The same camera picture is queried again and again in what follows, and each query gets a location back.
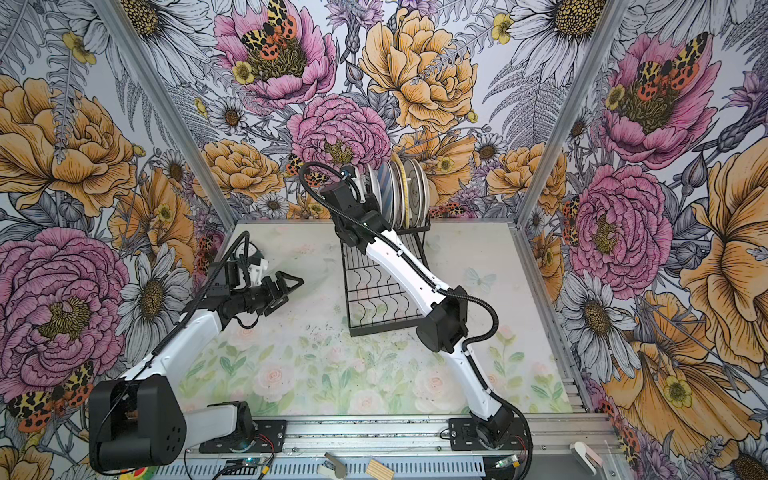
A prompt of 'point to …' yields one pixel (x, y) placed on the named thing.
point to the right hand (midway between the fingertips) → (369, 204)
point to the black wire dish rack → (375, 300)
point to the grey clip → (331, 468)
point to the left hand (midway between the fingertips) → (296, 297)
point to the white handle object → (588, 457)
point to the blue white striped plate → (388, 195)
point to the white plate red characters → (399, 194)
